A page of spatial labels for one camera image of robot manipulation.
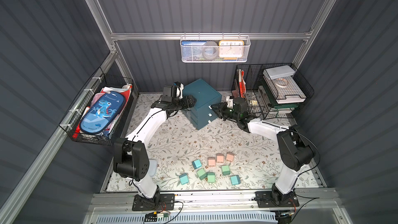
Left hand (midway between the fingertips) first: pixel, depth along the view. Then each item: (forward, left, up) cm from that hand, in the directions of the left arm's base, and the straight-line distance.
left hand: (193, 101), depth 86 cm
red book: (+27, -35, -11) cm, 45 cm away
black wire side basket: (+3, +47, +11) cm, 48 cm away
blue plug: (-27, -2, -21) cm, 35 cm away
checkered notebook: (+14, -58, -2) cm, 60 cm away
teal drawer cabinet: (-5, -5, -5) cm, 9 cm away
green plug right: (-31, -18, -21) cm, 41 cm away
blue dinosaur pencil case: (-18, +37, +12) cm, 44 cm away
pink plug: (-26, -10, -21) cm, 35 cm away
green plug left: (-33, -5, -21) cm, 39 cm away
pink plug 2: (-24, -15, -21) cm, 35 cm away
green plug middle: (-34, -10, -22) cm, 42 cm away
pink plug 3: (-24, -21, -21) cm, 38 cm away
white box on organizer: (+25, -57, +1) cm, 62 cm away
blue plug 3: (-36, -22, -21) cm, 47 cm away
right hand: (-1, -12, -2) cm, 12 cm away
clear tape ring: (+18, -57, -2) cm, 60 cm away
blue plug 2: (-35, +4, -21) cm, 41 cm away
